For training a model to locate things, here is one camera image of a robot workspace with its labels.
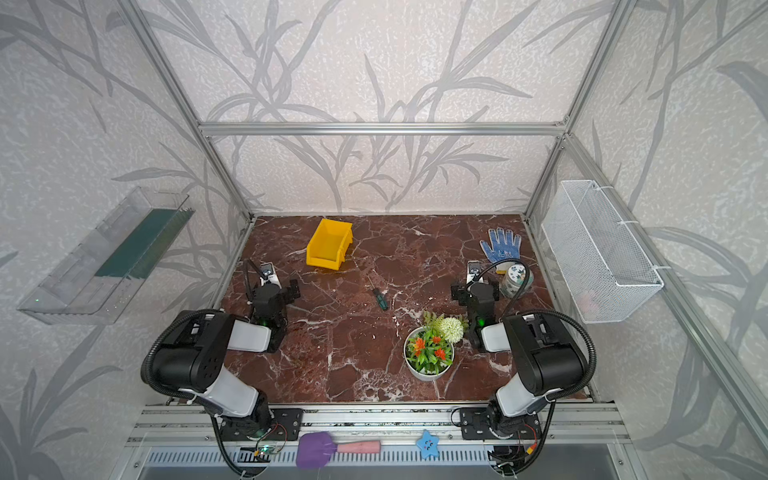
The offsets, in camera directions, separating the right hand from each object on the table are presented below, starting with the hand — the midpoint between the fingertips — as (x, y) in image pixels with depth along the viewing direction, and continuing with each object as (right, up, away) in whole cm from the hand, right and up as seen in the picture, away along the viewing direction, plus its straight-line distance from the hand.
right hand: (476, 268), depth 94 cm
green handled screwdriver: (-30, -10, +1) cm, 32 cm away
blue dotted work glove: (+14, +6, +16) cm, 22 cm away
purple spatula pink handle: (-44, -42, -23) cm, 65 cm away
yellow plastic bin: (-50, +8, +11) cm, 52 cm away
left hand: (-63, 0, -1) cm, 63 cm away
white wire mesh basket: (+19, +1, -34) cm, 39 cm away
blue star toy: (-17, -40, -25) cm, 50 cm away
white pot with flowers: (-17, -17, -25) cm, 35 cm away
